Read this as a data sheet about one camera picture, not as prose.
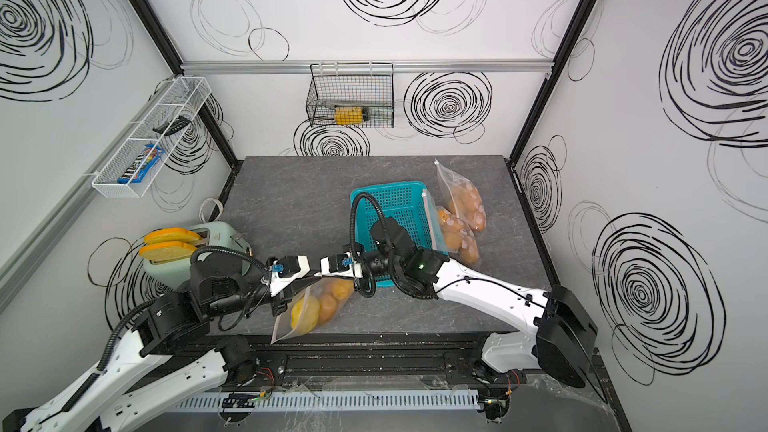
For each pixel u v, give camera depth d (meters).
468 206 0.95
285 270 0.49
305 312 0.66
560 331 0.40
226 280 0.46
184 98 0.91
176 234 0.75
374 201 0.48
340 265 0.53
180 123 0.81
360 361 0.77
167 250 0.72
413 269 0.56
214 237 0.81
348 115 0.87
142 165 0.67
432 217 0.89
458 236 0.90
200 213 0.99
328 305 0.75
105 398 0.42
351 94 0.99
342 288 0.75
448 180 0.98
